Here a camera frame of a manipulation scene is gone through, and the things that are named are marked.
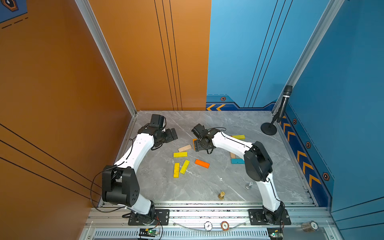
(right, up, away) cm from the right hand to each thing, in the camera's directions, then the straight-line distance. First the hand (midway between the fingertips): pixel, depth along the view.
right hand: (202, 146), depth 96 cm
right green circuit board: (+35, -39, -25) cm, 58 cm away
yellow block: (+27, +5, +8) cm, 28 cm away
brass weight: (+9, -23, -20) cm, 31 cm away
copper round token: (+10, -35, -25) cm, 44 cm away
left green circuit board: (-24, -37, -25) cm, 51 cm away
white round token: (+2, -35, -25) cm, 43 cm away
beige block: (-12, -2, +3) cm, 12 cm away
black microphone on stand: (+49, +11, +11) cm, 52 cm away
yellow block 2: (-16, -14, -7) cm, 22 cm away
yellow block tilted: (-11, -12, -6) cm, 17 cm away
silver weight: (+25, -20, -15) cm, 35 cm away
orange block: (0, -10, -4) cm, 11 cm away
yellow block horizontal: (-14, -5, -1) cm, 15 cm away
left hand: (-19, +7, -7) cm, 21 cm away
